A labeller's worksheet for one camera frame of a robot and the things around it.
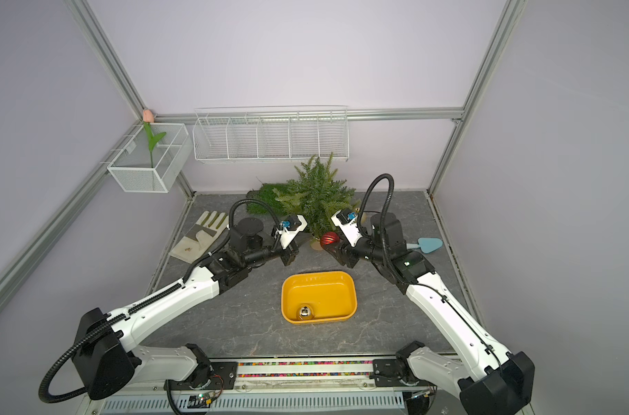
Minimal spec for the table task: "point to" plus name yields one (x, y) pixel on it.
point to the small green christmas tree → (317, 195)
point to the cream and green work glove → (200, 237)
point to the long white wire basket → (272, 133)
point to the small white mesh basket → (172, 156)
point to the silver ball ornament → (305, 312)
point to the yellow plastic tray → (332, 294)
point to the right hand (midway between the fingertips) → (332, 237)
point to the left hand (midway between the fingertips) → (310, 236)
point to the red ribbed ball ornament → (329, 239)
